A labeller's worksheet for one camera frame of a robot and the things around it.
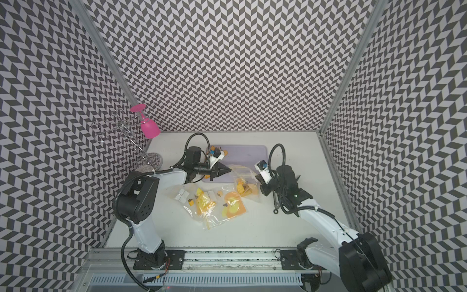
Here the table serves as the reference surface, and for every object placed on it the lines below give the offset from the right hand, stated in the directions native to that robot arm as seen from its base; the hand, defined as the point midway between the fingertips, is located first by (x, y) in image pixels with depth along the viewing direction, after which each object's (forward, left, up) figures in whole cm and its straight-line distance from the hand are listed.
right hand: (258, 178), depth 83 cm
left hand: (+6, +14, -2) cm, 15 cm away
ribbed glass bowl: (+11, +59, -8) cm, 61 cm away
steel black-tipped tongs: (-6, -9, -13) cm, 17 cm away
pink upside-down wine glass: (+25, +55, +9) cm, 62 cm away
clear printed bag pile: (-8, +24, -9) cm, 27 cm away
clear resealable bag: (+2, +6, -6) cm, 9 cm away
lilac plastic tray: (+22, +4, -12) cm, 25 cm away
